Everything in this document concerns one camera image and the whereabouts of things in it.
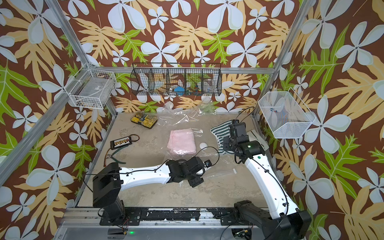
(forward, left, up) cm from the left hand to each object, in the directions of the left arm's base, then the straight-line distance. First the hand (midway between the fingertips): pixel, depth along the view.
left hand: (200, 172), depth 81 cm
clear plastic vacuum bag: (+46, -1, -7) cm, 46 cm away
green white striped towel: (+16, -10, +15) cm, 24 cm away
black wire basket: (+54, +14, +22) cm, 61 cm away
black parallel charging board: (+23, +55, -7) cm, 60 cm away
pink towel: (+24, +12, -6) cm, 27 cm away
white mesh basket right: (+24, -48, +19) cm, 57 cm away
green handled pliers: (+14, +58, -8) cm, 60 cm away
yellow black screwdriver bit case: (+43, +39, -6) cm, 59 cm away
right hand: (+12, -15, +14) cm, 23 cm away
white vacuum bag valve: (+22, -3, -8) cm, 23 cm away
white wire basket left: (+41, +65, +26) cm, 81 cm away
